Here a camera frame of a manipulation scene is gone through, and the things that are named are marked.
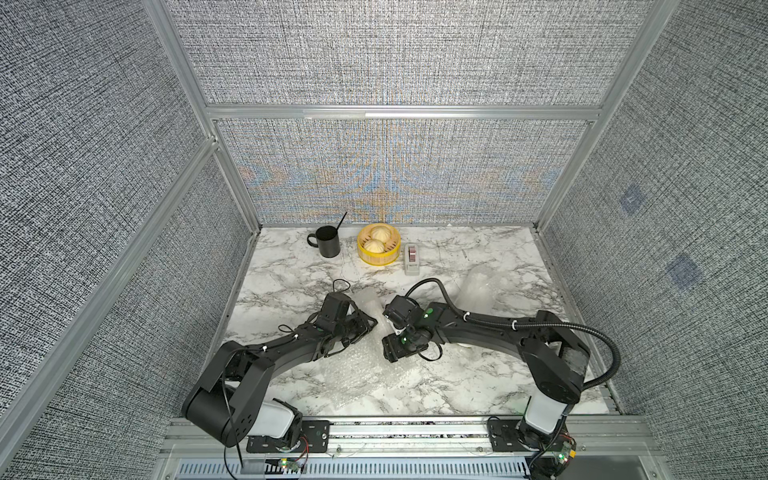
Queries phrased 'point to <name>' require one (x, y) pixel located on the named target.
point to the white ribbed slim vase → (374, 302)
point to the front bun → (374, 246)
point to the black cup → (327, 241)
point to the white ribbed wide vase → (479, 290)
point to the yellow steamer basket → (390, 253)
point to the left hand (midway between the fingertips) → (380, 324)
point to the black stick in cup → (341, 220)
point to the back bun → (381, 233)
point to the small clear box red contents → (411, 259)
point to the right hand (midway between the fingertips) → (391, 345)
